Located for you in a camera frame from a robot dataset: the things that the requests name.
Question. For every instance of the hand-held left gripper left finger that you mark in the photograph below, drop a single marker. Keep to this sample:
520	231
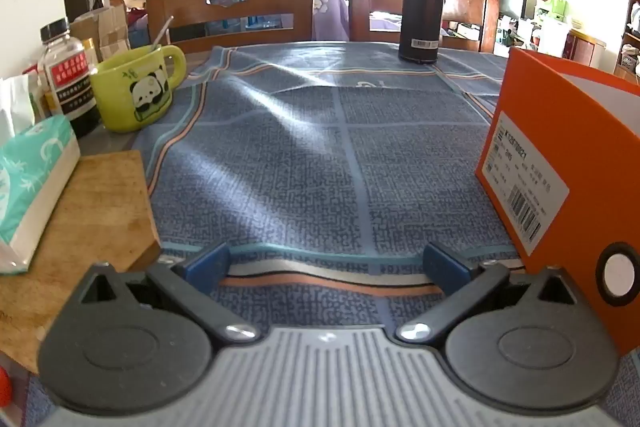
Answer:
206	264

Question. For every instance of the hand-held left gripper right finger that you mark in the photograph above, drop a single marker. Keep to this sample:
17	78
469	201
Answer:
443	264

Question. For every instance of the orange cardboard box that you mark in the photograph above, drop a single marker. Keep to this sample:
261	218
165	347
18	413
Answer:
565	167

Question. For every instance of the wooden cutting board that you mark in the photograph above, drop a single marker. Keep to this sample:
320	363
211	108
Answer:
100	217

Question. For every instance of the blue plaid tablecloth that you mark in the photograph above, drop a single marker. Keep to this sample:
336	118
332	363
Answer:
310	157

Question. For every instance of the green panda mug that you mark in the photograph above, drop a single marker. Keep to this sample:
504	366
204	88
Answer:
132	92

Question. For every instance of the teal and white tissue pack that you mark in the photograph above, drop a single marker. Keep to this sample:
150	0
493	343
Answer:
30	177

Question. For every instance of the clear bottle with black cap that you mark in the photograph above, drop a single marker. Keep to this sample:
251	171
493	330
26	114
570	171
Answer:
65	77

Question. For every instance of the metal spoon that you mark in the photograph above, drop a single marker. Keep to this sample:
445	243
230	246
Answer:
162	33

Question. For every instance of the small red object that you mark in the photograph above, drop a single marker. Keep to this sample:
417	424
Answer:
4	387

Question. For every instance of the brown cardboard box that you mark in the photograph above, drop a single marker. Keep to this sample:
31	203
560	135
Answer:
107	27

